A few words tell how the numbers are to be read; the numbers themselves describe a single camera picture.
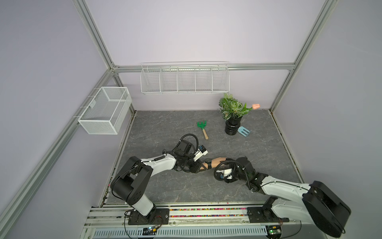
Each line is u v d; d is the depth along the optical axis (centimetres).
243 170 65
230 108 87
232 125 100
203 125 112
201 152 79
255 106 86
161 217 73
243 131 108
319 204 42
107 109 83
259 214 74
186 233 77
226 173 75
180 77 101
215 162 83
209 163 85
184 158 75
